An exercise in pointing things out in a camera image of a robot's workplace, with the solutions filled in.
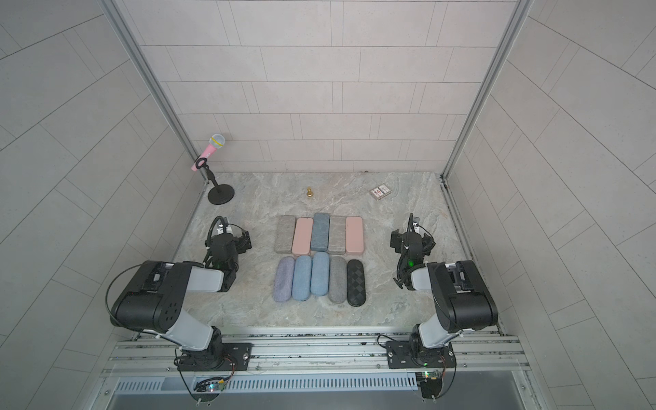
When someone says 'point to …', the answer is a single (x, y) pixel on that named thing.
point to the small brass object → (309, 192)
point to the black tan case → (356, 295)
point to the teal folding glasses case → (336, 239)
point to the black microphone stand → (221, 194)
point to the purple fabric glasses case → (284, 281)
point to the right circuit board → (430, 382)
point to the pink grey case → (302, 237)
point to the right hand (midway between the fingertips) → (411, 228)
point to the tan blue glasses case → (301, 278)
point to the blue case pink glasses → (319, 273)
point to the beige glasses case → (337, 285)
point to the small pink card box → (380, 191)
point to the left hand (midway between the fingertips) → (235, 228)
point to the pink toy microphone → (216, 142)
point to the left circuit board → (211, 385)
